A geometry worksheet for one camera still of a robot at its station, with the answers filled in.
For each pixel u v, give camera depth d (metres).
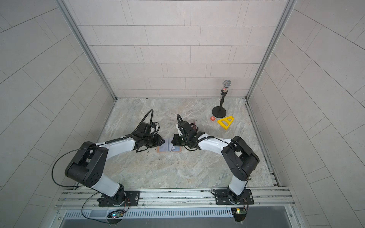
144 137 0.73
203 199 0.72
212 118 1.03
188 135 0.68
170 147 0.84
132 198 0.71
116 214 0.64
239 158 0.45
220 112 1.06
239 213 0.68
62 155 0.42
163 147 0.88
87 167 0.44
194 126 0.72
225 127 0.98
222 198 0.71
